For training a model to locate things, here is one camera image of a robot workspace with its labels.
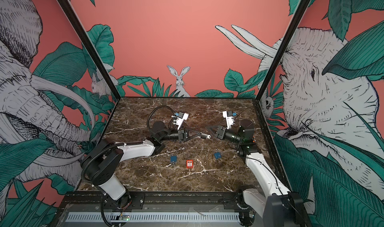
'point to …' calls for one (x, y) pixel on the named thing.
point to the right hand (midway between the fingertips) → (208, 128)
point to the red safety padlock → (189, 163)
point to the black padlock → (205, 136)
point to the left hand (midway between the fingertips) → (199, 134)
